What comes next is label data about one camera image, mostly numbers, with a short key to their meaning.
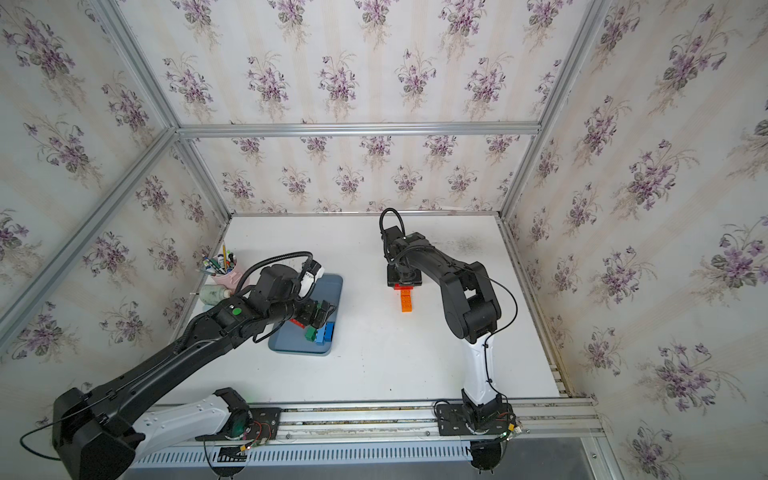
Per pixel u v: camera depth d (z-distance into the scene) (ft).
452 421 2.40
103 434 1.22
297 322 2.21
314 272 2.20
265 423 2.36
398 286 2.92
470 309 1.74
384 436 2.35
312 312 2.20
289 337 2.77
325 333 2.82
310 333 2.82
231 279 2.97
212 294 2.88
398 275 2.78
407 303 3.05
